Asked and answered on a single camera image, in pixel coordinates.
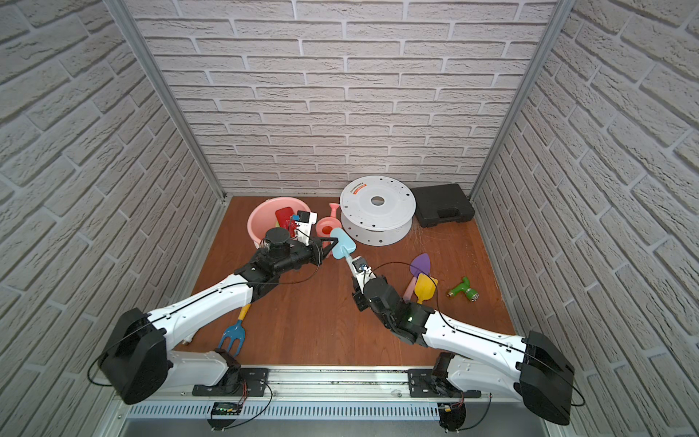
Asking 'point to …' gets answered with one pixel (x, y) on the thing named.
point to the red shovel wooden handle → (283, 218)
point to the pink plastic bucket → (262, 218)
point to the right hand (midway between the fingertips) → (360, 276)
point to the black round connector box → (451, 416)
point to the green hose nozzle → (464, 288)
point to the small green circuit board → (227, 408)
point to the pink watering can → (325, 225)
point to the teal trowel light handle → (345, 246)
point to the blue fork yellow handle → (236, 333)
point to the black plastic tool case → (441, 204)
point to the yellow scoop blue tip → (424, 287)
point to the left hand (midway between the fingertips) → (330, 231)
